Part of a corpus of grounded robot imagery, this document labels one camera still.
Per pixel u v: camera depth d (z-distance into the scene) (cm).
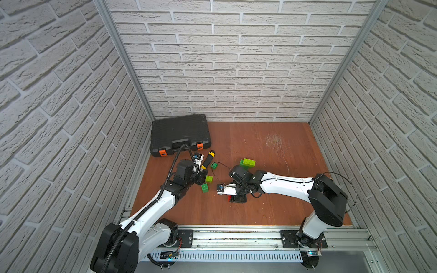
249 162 87
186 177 64
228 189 73
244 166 88
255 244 73
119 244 38
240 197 74
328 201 44
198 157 74
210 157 100
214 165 95
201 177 74
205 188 85
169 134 109
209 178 90
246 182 65
